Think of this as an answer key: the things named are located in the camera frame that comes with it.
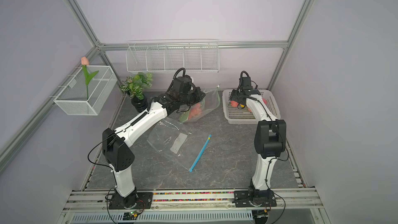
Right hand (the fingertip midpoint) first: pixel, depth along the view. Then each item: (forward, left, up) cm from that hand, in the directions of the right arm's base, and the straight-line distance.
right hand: (237, 96), depth 97 cm
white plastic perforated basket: (-5, -7, -15) cm, 17 cm away
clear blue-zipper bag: (-26, +33, -14) cm, 45 cm away
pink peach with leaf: (+3, 0, -11) cm, 11 cm away
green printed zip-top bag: (-16, +18, +13) cm, 27 cm away
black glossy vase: (0, +63, -8) cm, 64 cm away
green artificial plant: (-1, +60, +11) cm, 61 cm away
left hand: (-11, +19, +14) cm, 26 cm away
